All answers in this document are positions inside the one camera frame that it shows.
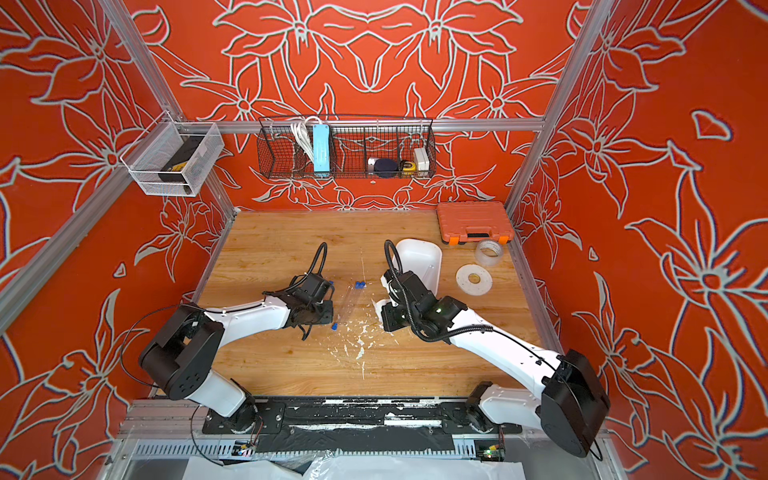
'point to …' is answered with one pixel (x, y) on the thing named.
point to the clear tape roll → (488, 252)
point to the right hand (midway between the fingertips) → (375, 315)
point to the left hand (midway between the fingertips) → (331, 313)
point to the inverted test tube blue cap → (335, 326)
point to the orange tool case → (461, 221)
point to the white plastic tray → (423, 259)
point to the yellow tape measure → (410, 169)
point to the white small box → (422, 160)
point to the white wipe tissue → (378, 304)
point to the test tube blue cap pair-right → (360, 285)
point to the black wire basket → (347, 148)
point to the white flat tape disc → (474, 280)
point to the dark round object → (387, 168)
